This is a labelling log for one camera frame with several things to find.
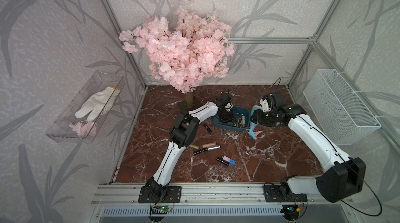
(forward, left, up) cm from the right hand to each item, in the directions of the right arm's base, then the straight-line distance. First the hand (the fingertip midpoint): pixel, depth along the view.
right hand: (253, 118), depth 81 cm
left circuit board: (-37, +45, -17) cm, 61 cm away
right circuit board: (-38, -16, -23) cm, 47 cm away
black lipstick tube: (-16, +17, -17) cm, 29 cm away
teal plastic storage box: (+17, +3, -17) cm, 24 cm away
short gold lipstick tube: (-8, +32, -17) cm, 37 cm away
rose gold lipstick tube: (+6, +8, -15) cm, 18 cm away
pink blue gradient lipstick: (-17, +12, -16) cm, 26 cm away
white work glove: (-2, +71, +17) cm, 73 cm away
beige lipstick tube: (-8, +24, -16) cm, 30 cm away
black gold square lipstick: (+6, +4, -15) cm, 17 cm away
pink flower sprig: (-14, +70, +17) cm, 74 cm away
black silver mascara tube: (-10, +24, -15) cm, 31 cm away
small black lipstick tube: (+4, +25, -16) cm, 30 cm away
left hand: (+7, +7, -14) cm, 17 cm away
